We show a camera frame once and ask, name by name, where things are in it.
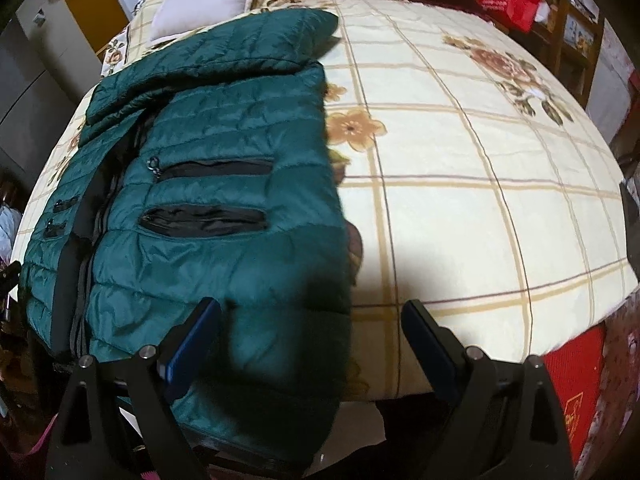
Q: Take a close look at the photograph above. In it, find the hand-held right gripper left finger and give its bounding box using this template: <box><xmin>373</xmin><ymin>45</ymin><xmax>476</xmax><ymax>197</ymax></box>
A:
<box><xmin>45</xmin><ymin>297</ymin><xmax>223</xmax><ymax>480</ymax></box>

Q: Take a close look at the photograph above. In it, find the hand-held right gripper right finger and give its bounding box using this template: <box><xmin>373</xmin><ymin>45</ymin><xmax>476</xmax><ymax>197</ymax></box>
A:
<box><xmin>400</xmin><ymin>299</ymin><xmax>576</xmax><ymax>480</ymax></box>

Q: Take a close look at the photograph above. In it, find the green puffer jacket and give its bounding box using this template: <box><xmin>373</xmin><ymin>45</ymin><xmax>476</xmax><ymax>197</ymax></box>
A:
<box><xmin>20</xmin><ymin>7</ymin><xmax>358</xmax><ymax>471</ymax></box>

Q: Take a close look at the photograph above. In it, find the red printed cloth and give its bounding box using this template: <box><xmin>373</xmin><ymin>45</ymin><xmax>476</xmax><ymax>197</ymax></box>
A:
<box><xmin>542</xmin><ymin>327</ymin><xmax>621</xmax><ymax>471</ymax></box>

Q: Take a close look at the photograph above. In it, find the bed with floral checked sheet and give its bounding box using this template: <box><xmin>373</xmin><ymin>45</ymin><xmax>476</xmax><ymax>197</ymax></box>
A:
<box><xmin>10</xmin><ymin>0</ymin><xmax>640</xmax><ymax>401</ymax></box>

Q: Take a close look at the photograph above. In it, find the white plastic bag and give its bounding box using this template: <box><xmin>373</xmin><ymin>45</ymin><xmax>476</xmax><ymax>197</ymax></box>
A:
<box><xmin>0</xmin><ymin>205</ymin><xmax>23</xmax><ymax>261</ymax></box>

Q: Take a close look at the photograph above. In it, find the grey wardrobe cabinet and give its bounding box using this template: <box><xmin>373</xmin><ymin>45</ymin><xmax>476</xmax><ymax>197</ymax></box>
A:
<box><xmin>0</xmin><ymin>5</ymin><xmax>101</xmax><ymax>161</ymax></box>

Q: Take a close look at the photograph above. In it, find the wooden shelf rack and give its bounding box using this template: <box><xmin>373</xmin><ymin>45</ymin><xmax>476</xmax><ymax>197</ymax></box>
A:
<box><xmin>520</xmin><ymin>0</ymin><xmax>606</xmax><ymax>106</ymax></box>

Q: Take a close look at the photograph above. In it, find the floral curtain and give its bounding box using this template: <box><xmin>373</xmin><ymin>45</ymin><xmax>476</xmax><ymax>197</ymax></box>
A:
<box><xmin>585</xmin><ymin>17</ymin><xmax>640</xmax><ymax>146</ymax></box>

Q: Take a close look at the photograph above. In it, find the white pillow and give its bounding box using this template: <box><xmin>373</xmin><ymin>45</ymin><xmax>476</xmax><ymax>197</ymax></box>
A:
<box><xmin>149</xmin><ymin>0</ymin><xmax>266</xmax><ymax>43</ymax></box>

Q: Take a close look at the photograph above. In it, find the wooden door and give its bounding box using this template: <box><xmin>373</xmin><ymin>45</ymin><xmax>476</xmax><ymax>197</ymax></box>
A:
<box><xmin>65</xmin><ymin>0</ymin><xmax>131</xmax><ymax>56</ymax></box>

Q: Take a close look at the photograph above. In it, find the red shopping bag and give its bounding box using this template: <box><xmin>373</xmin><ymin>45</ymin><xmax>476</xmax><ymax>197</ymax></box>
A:
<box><xmin>475</xmin><ymin>0</ymin><xmax>543</xmax><ymax>32</ymax></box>

